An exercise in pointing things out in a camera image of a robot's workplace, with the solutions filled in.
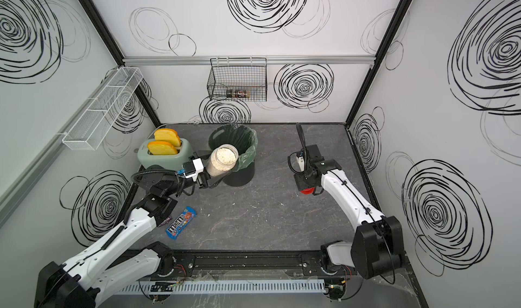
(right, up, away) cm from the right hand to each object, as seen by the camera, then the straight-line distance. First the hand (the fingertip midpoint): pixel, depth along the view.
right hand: (306, 181), depth 84 cm
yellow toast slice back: (-60, +19, +3) cm, 63 cm away
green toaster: (-58, +8, +4) cm, 58 cm away
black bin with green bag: (-26, +17, +5) cm, 31 cm away
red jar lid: (0, -3, -4) cm, 5 cm away
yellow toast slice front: (-60, +14, -1) cm, 62 cm away
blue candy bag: (-52, -17, -2) cm, 55 cm away
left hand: (-30, +11, -22) cm, 39 cm away
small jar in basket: (-33, +38, +5) cm, 50 cm away
